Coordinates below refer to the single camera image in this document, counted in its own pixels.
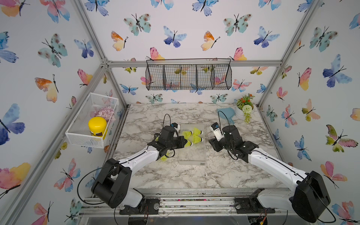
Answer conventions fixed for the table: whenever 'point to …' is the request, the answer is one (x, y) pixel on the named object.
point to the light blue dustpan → (227, 113)
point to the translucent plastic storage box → (196, 154)
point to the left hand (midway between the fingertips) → (189, 140)
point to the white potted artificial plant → (244, 107)
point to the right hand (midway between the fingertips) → (214, 137)
